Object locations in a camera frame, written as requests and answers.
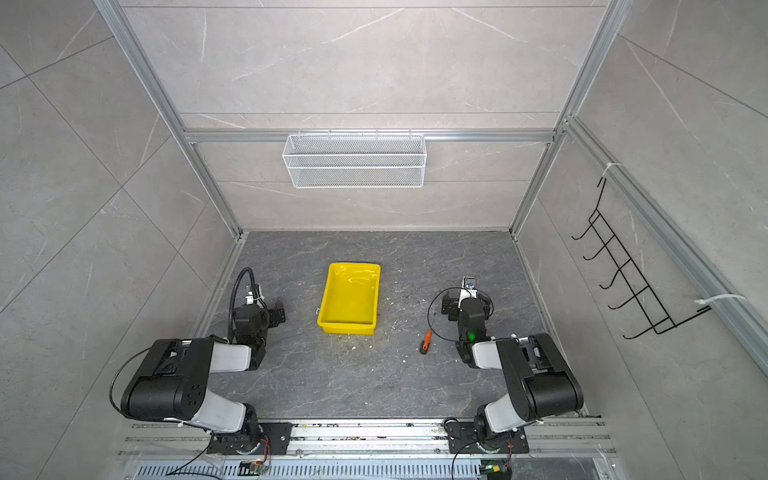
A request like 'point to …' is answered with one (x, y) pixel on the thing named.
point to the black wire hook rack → (615, 253)
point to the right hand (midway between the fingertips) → (464, 290)
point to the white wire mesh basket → (354, 161)
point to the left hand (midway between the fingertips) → (260, 296)
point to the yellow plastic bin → (350, 298)
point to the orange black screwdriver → (426, 342)
